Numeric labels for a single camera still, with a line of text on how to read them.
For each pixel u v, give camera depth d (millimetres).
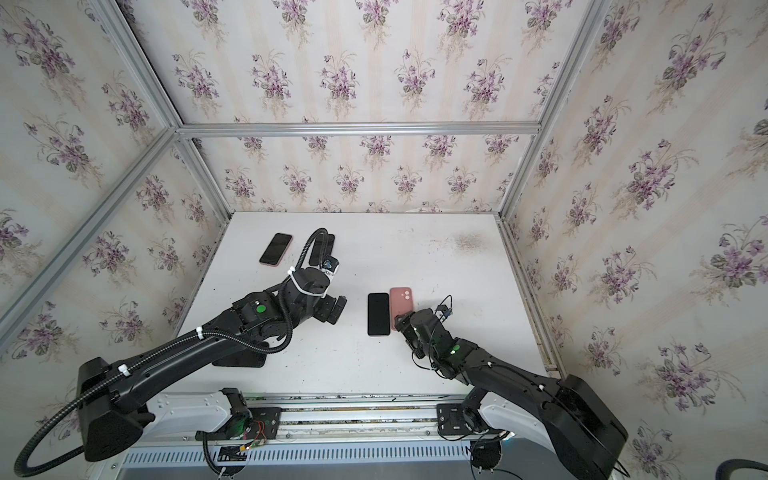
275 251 1088
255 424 719
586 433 410
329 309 659
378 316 908
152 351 433
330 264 646
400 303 966
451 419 731
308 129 1007
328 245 1112
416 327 656
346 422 748
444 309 790
